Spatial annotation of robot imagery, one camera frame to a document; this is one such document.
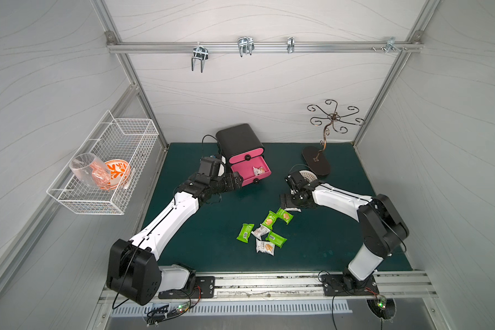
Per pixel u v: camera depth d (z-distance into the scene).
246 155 0.95
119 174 0.67
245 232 0.84
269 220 0.89
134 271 0.39
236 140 1.01
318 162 1.11
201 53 0.78
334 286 0.73
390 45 0.77
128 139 0.80
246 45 0.75
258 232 0.84
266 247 0.82
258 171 0.96
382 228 0.48
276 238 0.84
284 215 0.91
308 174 1.02
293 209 0.93
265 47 0.79
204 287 0.73
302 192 0.68
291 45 0.78
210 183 0.62
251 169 0.98
